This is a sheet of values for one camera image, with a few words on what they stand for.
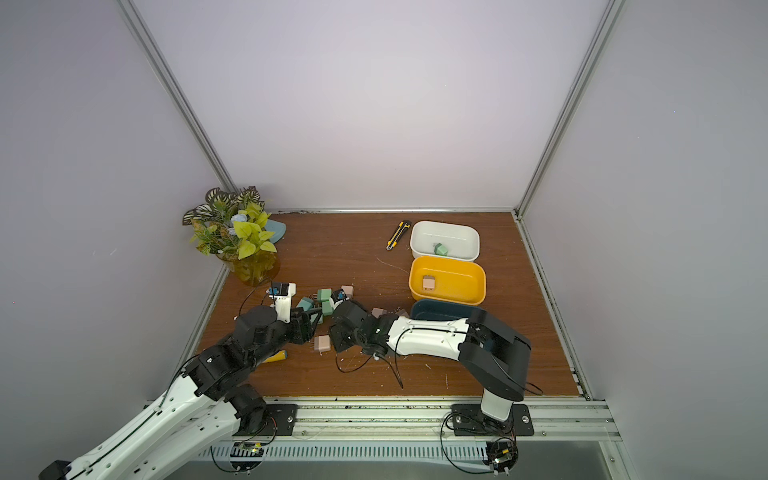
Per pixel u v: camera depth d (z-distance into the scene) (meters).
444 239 1.10
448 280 0.98
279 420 0.73
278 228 1.14
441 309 0.90
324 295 0.95
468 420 0.73
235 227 0.81
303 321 0.66
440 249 1.04
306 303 0.90
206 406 0.50
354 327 0.63
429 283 0.98
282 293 0.64
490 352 0.45
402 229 1.14
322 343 0.83
